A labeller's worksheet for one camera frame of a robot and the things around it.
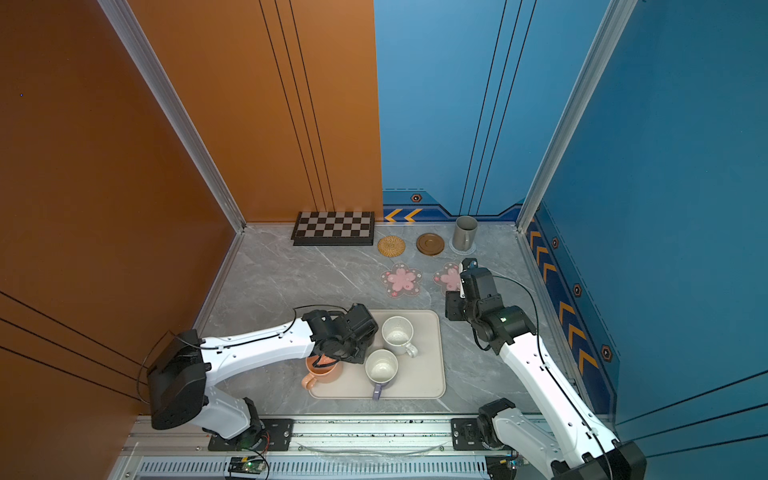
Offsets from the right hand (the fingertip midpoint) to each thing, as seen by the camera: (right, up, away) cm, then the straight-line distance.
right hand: (453, 298), depth 78 cm
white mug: (-15, -12, +11) cm, 22 cm away
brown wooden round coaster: (-2, +15, +35) cm, 38 cm away
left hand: (-24, -15, +3) cm, 29 cm away
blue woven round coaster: (+14, +13, +34) cm, 39 cm away
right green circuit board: (+11, -39, -7) cm, 41 cm away
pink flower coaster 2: (+3, +3, +26) cm, 26 cm away
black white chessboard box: (-39, +21, +38) cm, 58 cm away
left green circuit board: (-51, -39, -7) cm, 65 cm away
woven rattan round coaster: (-17, +14, +37) cm, 43 cm away
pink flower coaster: (-13, +3, +25) cm, 29 cm away
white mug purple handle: (-19, -21, +6) cm, 29 cm away
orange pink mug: (-32, -14, -11) cm, 37 cm away
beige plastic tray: (-8, -22, +4) cm, 24 cm away
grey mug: (+10, +19, +27) cm, 34 cm away
